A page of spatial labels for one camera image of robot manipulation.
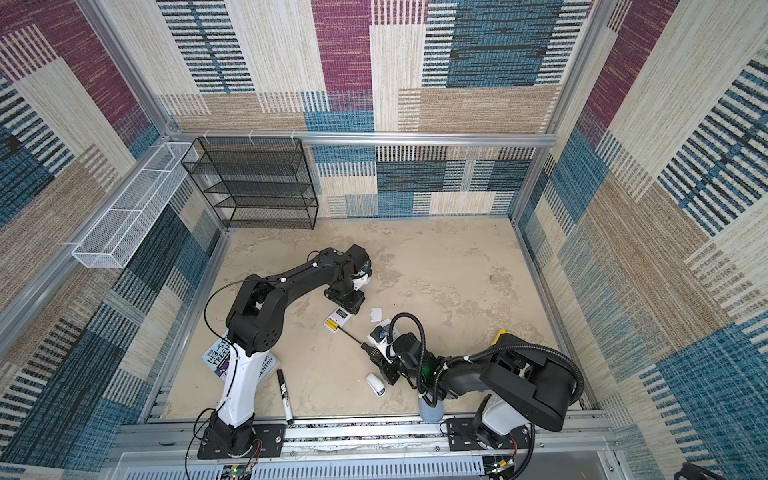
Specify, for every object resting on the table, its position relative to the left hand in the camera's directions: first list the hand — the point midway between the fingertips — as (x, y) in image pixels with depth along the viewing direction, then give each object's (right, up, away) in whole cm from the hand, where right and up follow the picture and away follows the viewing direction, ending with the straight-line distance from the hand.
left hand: (350, 308), depth 98 cm
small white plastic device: (+9, -16, -20) cm, 27 cm away
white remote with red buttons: (-3, -2, -4) cm, 6 cm away
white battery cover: (+8, -1, -3) cm, 9 cm away
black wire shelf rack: (-36, +43, +12) cm, 57 cm away
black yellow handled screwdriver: (+8, -10, -13) cm, 18 cm away
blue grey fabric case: (+23, -21, -23) cm, 39 cm away
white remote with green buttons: (+12, -3, -5) cm, 13 cm away
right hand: (+9, -12, -11) cm, 18 cm away
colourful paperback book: (-36, -12, -13) cm, 40 cm away
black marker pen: (-14, -20, -18) cm, 30 cm away
